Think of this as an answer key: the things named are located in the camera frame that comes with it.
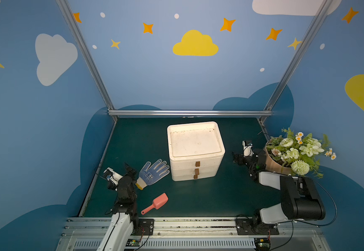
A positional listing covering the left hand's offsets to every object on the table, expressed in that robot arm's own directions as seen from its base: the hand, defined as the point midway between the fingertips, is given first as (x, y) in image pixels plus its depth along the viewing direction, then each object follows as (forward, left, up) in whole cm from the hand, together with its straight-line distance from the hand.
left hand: (120, 168), depth 82 cm
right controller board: (-30, -72, -14) cm, 80 cm away
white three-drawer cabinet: (+5, -39, +13) cm, 42 cm away
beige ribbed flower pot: (+2, -80, +3) cm, 80 cm away
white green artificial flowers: (+1, -85, +19) cm, 87 cm away
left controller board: (-31, -11, -12) cm, 35 cm away
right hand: (+17, -70, -4) cm, 72 cm away
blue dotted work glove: (+1, -14, -11) cm, 17 cm away
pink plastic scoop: (-15, -20, -9) cm, 27 cm away
